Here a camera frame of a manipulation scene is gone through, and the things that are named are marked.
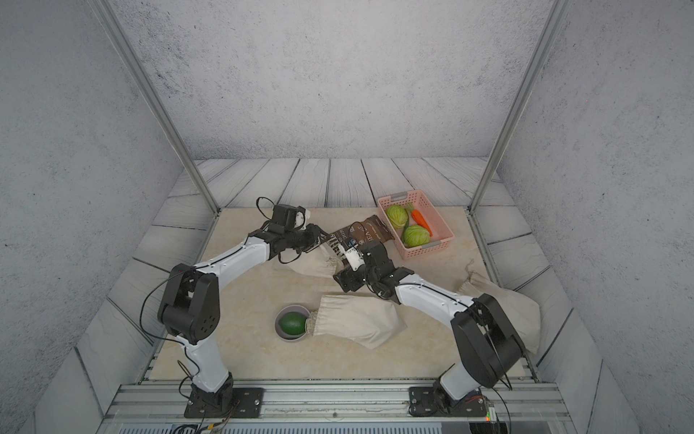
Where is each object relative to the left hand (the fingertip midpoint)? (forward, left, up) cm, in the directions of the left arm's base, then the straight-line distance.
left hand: (333, 238), depth 90 cm
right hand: (-10, -4, -3) cm, 12 cm away
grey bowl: (-19, +12, -11) cm, 25 cm away
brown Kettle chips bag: (+13, -15, -11) cm, 23 cm away
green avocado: (-24, +12, -11) cm, 29 cm away
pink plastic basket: (+11, -41, -12) cm, 45 cm away
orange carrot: (+21, -35, -14) cm, 43 cm away
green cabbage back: (+17, -25, -8) cm, 31 cm away
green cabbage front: (+8, -30, -9) cm, 32 cm away
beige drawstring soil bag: (-24, -11, -8) cm, 28 cm away
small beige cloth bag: (-6, +4, -5) cm, 9 cm away
